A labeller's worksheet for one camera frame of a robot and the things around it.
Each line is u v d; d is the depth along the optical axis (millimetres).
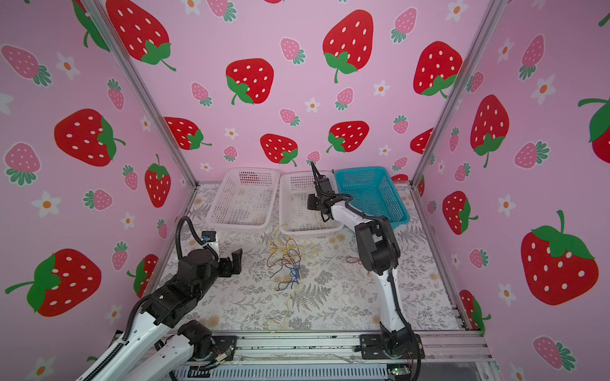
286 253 904
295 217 1068
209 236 640
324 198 810
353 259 943
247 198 1134
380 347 726
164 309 498
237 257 732
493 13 691
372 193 1177
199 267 550
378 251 583
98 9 675
